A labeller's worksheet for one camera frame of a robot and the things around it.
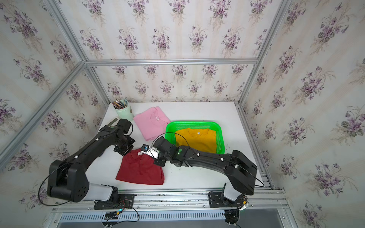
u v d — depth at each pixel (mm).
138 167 820
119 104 1006
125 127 679
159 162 671
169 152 579
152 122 1033
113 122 1031
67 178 411
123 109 967
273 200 747
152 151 635
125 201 730
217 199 734
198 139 914
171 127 949
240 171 423
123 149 731
